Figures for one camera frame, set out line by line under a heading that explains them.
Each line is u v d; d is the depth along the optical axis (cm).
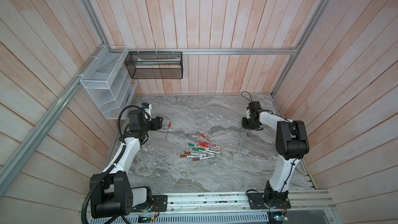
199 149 91
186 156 88
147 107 76
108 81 69
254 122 87
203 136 98
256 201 73
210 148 92
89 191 37
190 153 90
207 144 93
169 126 103
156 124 76
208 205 73
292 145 53
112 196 40
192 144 93
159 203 73
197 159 88
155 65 103
